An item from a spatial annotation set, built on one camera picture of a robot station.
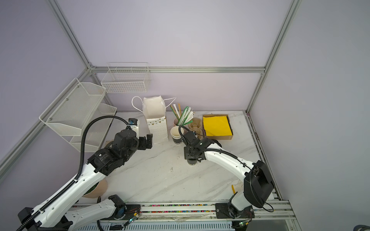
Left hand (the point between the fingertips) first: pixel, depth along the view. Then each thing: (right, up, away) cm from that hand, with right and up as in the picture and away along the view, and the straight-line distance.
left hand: (142, 135), depth 71 cm
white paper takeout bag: (-2, +15, +33) cm, 36 cm away
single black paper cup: (+25, -17, +12) cm, 33 cm away
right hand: (+24, -11, +12) cm, 29 cm away
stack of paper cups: (+15, -1, +23) cm, 27 cm away
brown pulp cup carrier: (+29, +4, +37) cm, 47 cm away
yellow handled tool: (+49, -31, +11) cm, 59 cm away
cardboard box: (+52, -4, +30) cm, 61 cm away
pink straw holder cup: (+14, +7, +30) cm, 34 cm away
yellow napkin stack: (+45, +4, +36) cm, 57 cm away
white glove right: (+45, -26, -12) cm, 53 cm away
